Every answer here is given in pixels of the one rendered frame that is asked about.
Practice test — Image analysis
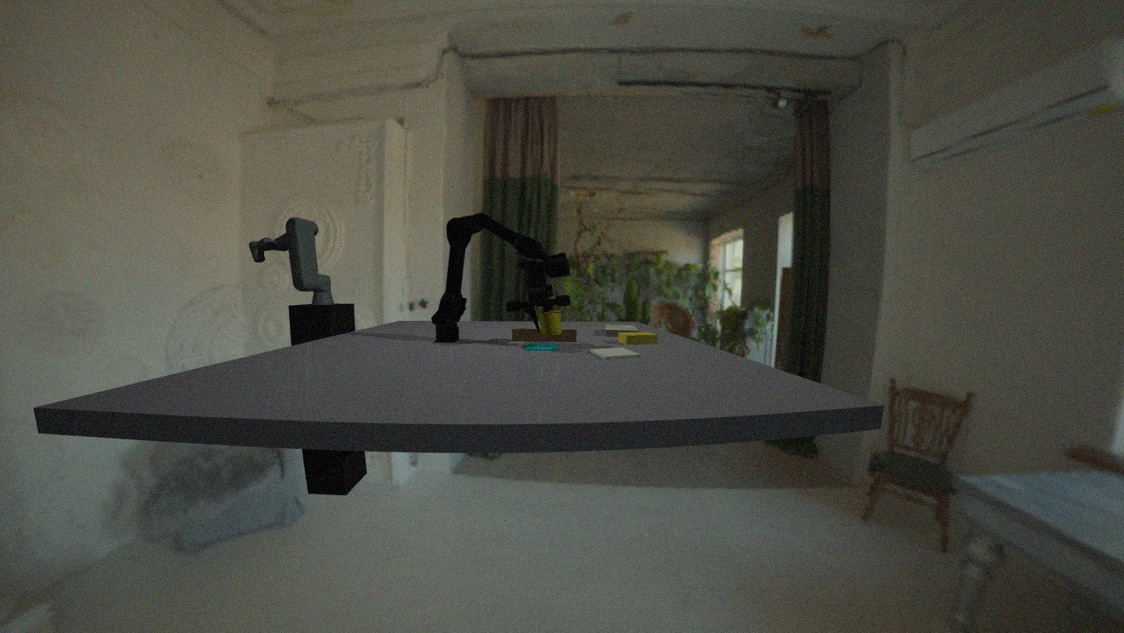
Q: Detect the beige rectangular block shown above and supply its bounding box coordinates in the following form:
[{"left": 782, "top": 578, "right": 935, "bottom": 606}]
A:
[{"left": 606, "top": 325, "right": 638, "bottom": 337}]

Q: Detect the yellow rectangular block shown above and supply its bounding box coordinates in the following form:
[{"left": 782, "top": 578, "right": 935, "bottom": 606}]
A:
[{"left": 618, "top": 333, "right": 658, "bottom": 345}]

